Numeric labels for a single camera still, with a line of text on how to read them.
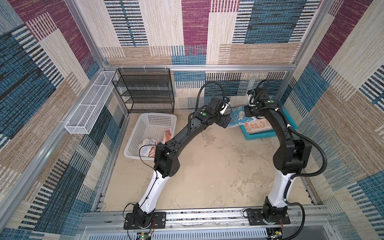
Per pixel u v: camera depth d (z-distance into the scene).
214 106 0.67
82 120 0.92
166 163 0.56
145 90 1.10
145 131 1.06
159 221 0.73
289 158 0.52
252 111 0.82
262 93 0.70
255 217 0.73
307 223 0.72
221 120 0.79
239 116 0.99
